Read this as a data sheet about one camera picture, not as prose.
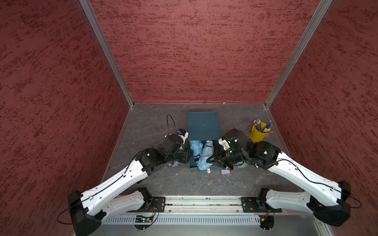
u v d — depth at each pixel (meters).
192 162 0.73
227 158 0.55
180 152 0.58
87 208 0.38
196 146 0.74
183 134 0.63
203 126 0.81
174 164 0.74
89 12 0.73
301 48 0.87
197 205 0.76
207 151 0.68
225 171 0.84
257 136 0.96
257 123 0.88
